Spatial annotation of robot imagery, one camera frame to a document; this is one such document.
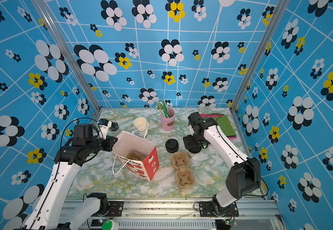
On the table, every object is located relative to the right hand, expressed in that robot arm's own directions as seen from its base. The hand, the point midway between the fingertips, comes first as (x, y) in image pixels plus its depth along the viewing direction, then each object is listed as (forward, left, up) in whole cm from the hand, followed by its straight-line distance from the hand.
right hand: (195, 144), depth 83 cm
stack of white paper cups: (+11, +33, +2) cm, 35 cm away
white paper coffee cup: (-3, +1, -3) cm, 5 cm away
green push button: (-38, +41, -5) cm, 56 cm away
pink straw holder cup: (+19, +16, -5) cm, 25 cm away
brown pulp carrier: (-3, +37, -9) cm, 39 cm away
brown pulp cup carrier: (-15, +6, -11) cm, 20 cm away
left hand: (-3, +42, +11) cm, 44 cm away
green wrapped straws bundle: (+22, +19, +7) cm, 30 cm away
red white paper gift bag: (-2, +38, +5) cm, 39 cm away
